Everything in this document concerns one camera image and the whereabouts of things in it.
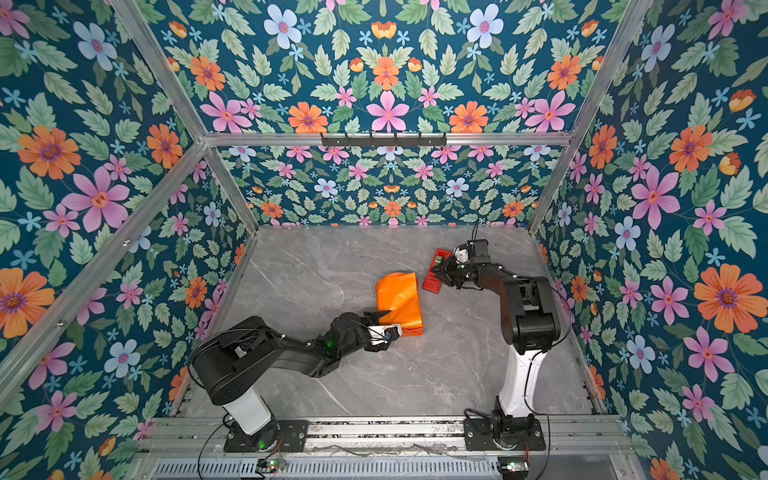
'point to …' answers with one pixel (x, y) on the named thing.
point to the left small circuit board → (270, 465)
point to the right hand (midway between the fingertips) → (434, 268)
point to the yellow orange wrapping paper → (398, 293)
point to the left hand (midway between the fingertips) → (393, 314)
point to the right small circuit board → (514, 467)
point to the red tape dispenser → (432, 282)
